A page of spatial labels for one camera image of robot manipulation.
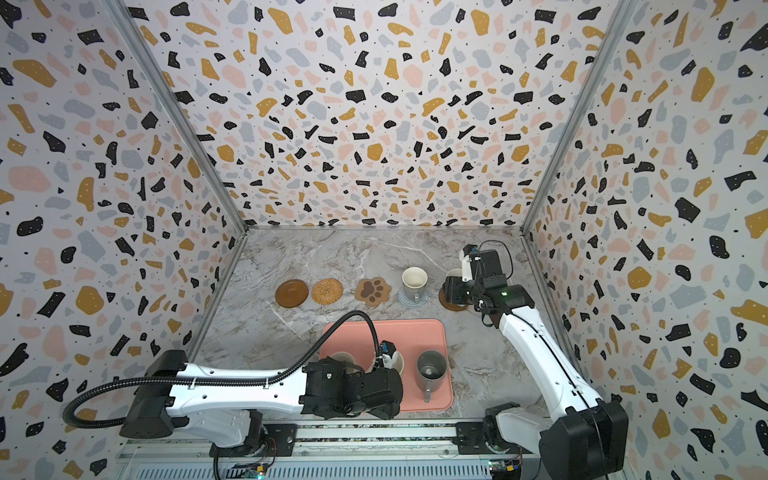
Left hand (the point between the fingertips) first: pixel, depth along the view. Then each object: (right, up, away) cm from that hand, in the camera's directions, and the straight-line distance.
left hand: (399, 399), depth 68 cm
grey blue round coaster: (+4, +17, +30) cm, 34 cm away
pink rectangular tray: (+3, +7, +25) cm, 27 cm away
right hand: (+13, +26, +12) cm, 32 cm away
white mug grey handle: (+4, +24, +31) cm, 40 cm away
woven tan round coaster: (-25, +20, +35) cm, 48 cm away
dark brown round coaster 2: (+16, +16, +31) cm, 38 cm away
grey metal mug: (+9, +2, +15) cm, 17 cm away
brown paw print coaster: (-10, +20, +35) cm, 42 cm away
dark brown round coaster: (-38, +20, +35) cm, 55 cm away
